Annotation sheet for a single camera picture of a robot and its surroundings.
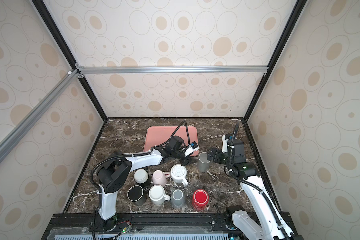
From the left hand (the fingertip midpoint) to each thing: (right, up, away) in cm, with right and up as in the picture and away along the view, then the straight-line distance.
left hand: (198, 155), depth 87 cm
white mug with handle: (-11, -9, -4) cm, 15 cm away
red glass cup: (0, -20, -13) cm, 24 cm away
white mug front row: (-22, -19, -10) cm, 31 cm away
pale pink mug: (-21, -11, -7) cm, 25 cm away
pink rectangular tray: (-30, +11, +24) cm, 40 cm away
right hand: (+8, +4, -9) cm, 13 cm away
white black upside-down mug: (-30, -10, -9) cm, 33 cm away
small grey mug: (-11, -18, -15) cm, 26 cm away
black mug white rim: (-33, -17, -12) cm, 39 cm away
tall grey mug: (+3, -4, -2) cm, 6 cm away
